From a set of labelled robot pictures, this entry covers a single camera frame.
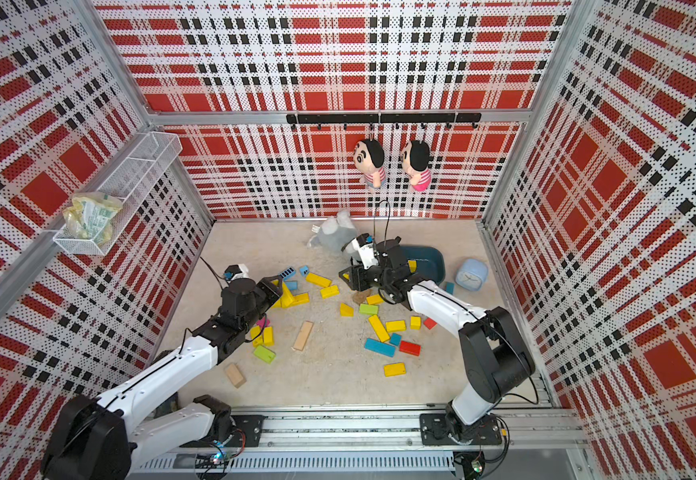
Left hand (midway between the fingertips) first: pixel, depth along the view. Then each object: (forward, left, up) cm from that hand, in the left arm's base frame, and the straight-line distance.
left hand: (286, 278), depth 84 cm
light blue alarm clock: (+7, -57, -10) cm, 59 cm away
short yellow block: (+4, -10, -15) cm, 19 cm away
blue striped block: (+12, +5, -16) cm, 20 cm away
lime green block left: (-17, +7, -15) cm, 23 cm away
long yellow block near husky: (+9, -6, -15) cm, 19 cm away
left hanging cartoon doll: (+33, -24, +18) cm, 45 cm away
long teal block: (-14, -27, -17) cm, 35 cm away
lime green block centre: (-1, -23, -17) cm, 29 cm away
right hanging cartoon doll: (+34, -39, +15) cm, 54 cm away
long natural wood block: (-10, -3, -17) cm, 20 cm away
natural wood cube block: (-23, +13, -14) cm, 30 cm away
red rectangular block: (-14, -36, -17) cm, 42 cm away
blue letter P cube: (+13, -1, -15) cm, 20 cm away
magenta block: (-15, +2, +4) cm, 16 cm away
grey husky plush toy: (+25, -11, -9) cm, 29 cm away
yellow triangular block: (-2, -16, -16) cm, 23 cm away
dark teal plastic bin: (+18, -47, -16) cm, 53 cm away
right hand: (+2, -18, 0) cm, 18 cm away
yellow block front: (-20, -31, -17) cm, 41 cm away
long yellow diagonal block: (-8, -27, -15) cm, 32 cm away
